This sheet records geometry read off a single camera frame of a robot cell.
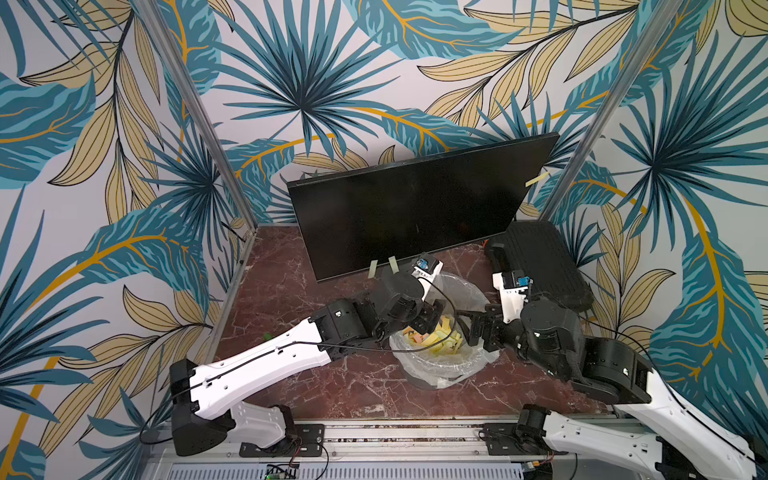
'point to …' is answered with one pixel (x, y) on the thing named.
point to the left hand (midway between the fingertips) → (432, 301)
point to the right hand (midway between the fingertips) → (469, 311)
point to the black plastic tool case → (541, 249)
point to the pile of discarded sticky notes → (441, 339)
